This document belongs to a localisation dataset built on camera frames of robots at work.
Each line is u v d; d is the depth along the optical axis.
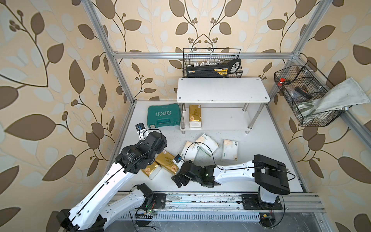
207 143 0.91
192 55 0.91
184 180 0.70
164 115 1.05
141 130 0.59
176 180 0.69
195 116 0.94
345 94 0.60
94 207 0.39
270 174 0.47
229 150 0.87
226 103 1.18
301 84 0.85
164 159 0.83
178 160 0.69
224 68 0.81
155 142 0.50
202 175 0.61
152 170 0.79
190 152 0.89
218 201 0.75
